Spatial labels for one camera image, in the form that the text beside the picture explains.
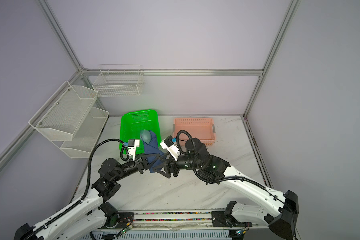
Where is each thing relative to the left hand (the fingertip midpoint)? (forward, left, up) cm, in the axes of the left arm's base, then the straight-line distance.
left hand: (159, 155), depth 64 cm
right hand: (-5, +1, +2) cm, 5 cm away
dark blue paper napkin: (0, +3, +2) cm, 4 cm away
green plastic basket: (+45, +30, -28) cm, 61 cm away
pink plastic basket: (+41, -25, -30) cm, 57 cm away
